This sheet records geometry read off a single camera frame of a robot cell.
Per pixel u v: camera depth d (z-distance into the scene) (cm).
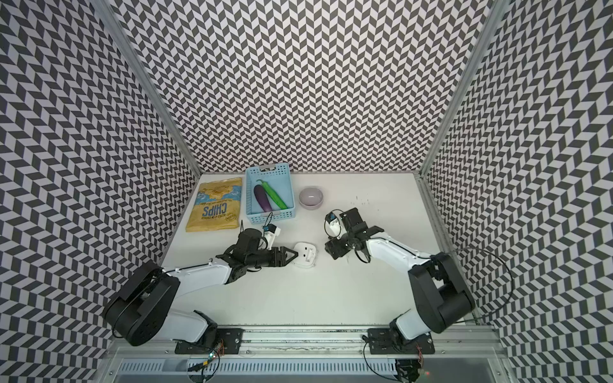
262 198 108
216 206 105
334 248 79
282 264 77
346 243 78
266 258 76
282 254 79
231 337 73
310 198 106
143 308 43
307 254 89
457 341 75
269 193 111
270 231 82
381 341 73
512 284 69
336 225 79
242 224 104
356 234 68
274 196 109
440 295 43
